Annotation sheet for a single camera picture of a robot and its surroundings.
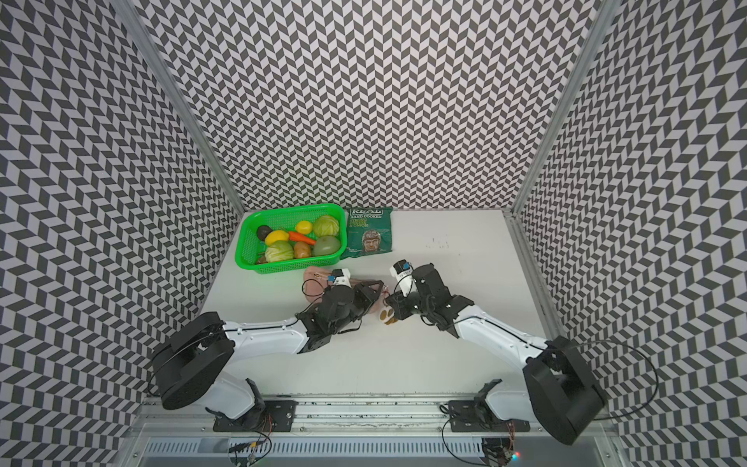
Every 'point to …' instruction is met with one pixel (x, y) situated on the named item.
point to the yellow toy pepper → (274, 235)
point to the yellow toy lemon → (303, 227)
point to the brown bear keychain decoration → (387, 315)
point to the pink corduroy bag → (315, 280)
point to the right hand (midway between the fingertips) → (389, 305)
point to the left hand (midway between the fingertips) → (383, 288)
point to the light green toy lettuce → (278, 251)
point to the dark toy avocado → (263, 232)
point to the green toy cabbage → (326, 226)
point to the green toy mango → (325, 244)
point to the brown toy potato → (302, 249)
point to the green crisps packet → (369, 230)
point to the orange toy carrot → (296, 236)
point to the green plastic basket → (285, 219)
